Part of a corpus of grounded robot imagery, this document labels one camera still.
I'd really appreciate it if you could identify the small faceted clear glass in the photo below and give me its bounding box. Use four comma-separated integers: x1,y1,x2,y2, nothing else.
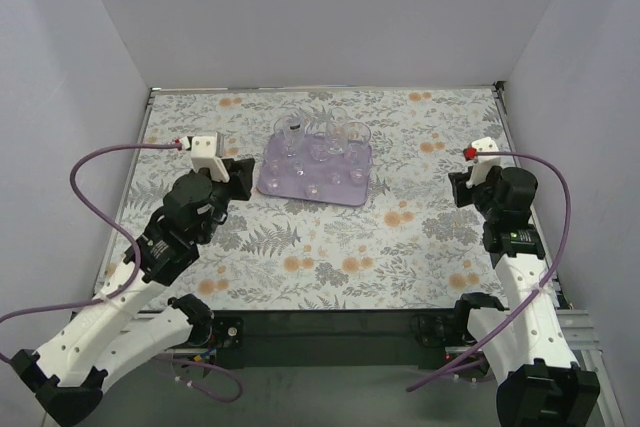
262,173,283,195

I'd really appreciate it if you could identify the clear wine glass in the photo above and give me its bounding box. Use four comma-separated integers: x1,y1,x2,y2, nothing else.
290,158,307,177

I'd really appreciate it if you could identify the clear stemmed glass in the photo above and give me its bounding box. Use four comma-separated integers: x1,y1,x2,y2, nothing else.
282,114,306,157

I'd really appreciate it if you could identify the tall clear glass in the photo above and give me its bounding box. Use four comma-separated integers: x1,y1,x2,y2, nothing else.
325,107,349,155

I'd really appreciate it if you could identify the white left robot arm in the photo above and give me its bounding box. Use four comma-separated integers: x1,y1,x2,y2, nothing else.
10,158,255,426

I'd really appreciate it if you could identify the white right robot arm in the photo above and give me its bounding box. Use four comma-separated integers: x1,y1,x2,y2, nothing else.
449,165,600,426

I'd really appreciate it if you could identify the lilac rectangular plastic tray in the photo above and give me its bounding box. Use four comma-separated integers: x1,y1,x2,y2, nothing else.
257,134,373,207

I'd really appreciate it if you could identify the floral patterned table mat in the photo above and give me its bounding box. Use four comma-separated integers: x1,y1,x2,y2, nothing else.
144,88,508,310

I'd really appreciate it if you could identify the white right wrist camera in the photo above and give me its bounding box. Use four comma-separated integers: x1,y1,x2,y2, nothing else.
463,137,501,189

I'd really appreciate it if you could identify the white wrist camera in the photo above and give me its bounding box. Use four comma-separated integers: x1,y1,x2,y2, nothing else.
463,137,501,189
190,132,230,183

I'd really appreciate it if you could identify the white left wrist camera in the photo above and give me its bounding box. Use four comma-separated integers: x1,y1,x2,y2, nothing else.
190,132,230,183

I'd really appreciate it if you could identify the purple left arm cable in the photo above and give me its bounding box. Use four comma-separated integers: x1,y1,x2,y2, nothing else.
0,141,244,403

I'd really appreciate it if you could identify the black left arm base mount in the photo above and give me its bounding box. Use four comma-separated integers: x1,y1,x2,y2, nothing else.
201,315,245,350

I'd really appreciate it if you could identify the aluminium table frame rail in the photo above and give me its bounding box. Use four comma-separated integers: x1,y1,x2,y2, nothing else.
556,309,625,427

